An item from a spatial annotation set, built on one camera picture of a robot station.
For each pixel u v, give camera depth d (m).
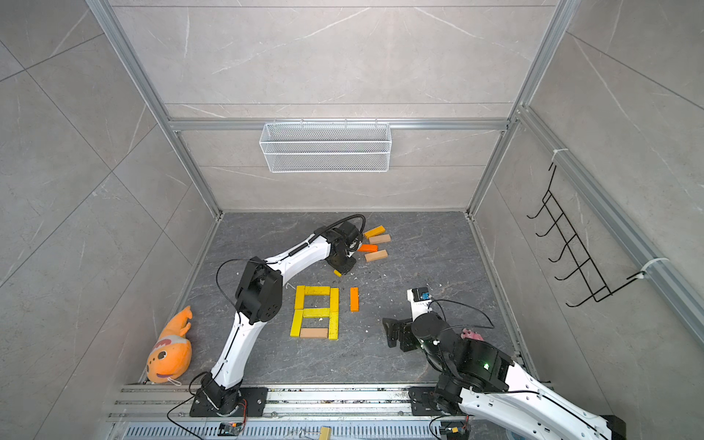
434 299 0.59
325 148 1.01
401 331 0.61
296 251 0.64
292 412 0.73
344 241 0.80
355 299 0.93
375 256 1.04
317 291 0.94
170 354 0.74
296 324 0.87
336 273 0.95
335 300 0.92
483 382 0.46
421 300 0.60
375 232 1.12
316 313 0.90
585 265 0.63
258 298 0.59
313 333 0.86
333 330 0.86
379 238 1.10
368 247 1.07
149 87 0.82
